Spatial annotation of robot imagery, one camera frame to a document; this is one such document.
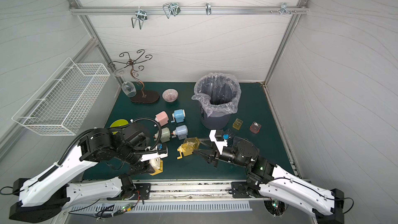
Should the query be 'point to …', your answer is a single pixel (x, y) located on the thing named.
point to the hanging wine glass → (128, 87)
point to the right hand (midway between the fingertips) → (197, 143)
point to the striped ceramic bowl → (170, 95)
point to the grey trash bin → (215, 122)
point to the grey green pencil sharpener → (165, 135)
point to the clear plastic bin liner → (219, 94)
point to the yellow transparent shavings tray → (237, 124)
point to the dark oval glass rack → (142, 96)
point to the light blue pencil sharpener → (179, 115)
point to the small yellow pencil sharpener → (157, 171)
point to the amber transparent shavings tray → (194, 141)
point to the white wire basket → (61, 104)
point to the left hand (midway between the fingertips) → (152, 165)
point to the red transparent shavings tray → (255, 127)
